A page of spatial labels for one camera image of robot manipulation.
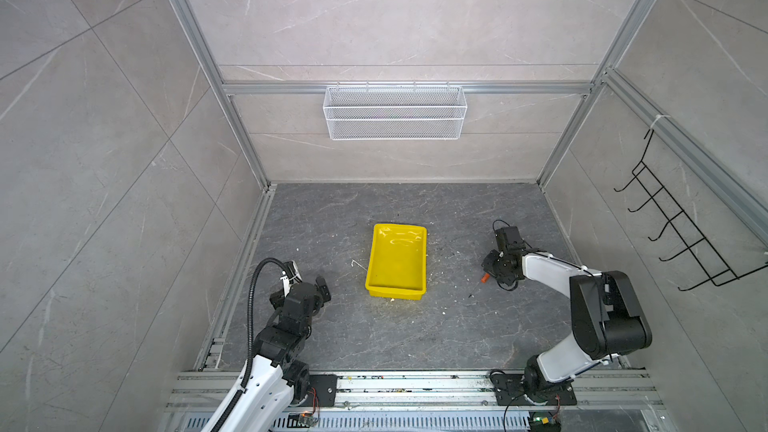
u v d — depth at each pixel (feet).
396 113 3.29
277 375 1.73
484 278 3.04
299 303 1.93
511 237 2.49
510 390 2.40
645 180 2.50
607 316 1.50
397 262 3.19
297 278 2.21
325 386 2.40
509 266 2.29
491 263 2.82
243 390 1.60
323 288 2.44
